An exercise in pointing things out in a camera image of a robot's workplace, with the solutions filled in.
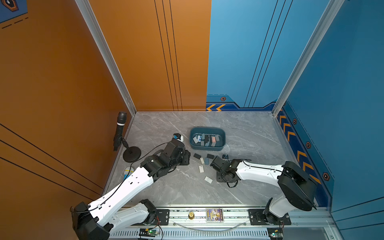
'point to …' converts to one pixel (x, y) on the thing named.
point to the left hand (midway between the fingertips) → (189, 152)
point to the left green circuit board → (149, 232)
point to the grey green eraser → (202, 143)
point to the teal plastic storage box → (207, 138)
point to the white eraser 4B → (201, 169)
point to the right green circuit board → (275, 233)
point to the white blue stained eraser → (199, 138)
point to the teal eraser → (203, 136)
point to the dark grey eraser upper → (197, 156)
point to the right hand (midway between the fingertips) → (220, 178)
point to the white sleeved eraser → (202, 160)
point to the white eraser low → (208, 179)
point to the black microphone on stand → (118, 139)
